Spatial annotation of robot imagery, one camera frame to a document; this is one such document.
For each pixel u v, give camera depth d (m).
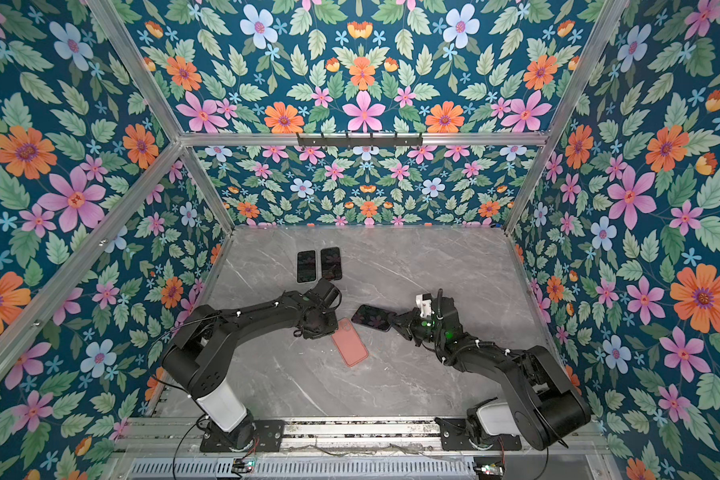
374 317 1.49
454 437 0.73
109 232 0.69
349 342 0.91
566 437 0.43
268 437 0.74
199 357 0.46
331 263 1.08
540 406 0.42
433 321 0.68
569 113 0.85
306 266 1.11
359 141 0.92
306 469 0.77
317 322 0.75
